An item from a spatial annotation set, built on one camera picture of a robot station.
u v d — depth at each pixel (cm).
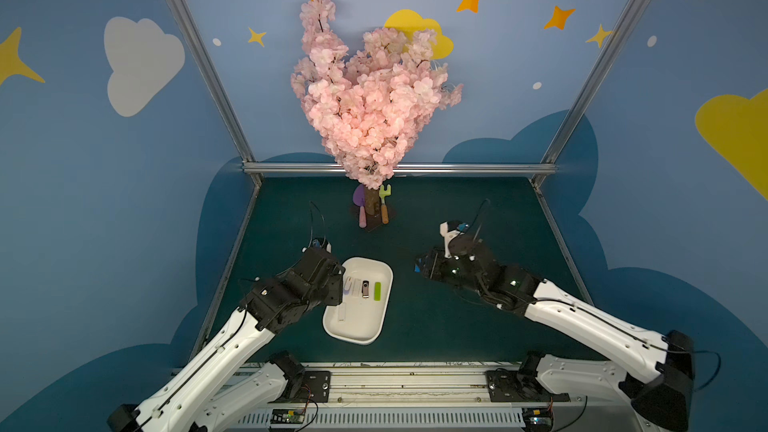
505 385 75
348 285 92
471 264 53
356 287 91
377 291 91
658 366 40
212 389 42
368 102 62
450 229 67
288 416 72
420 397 74
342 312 87
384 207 111
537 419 73
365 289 92
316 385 75
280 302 46
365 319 87
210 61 87
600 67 88
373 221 108
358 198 115
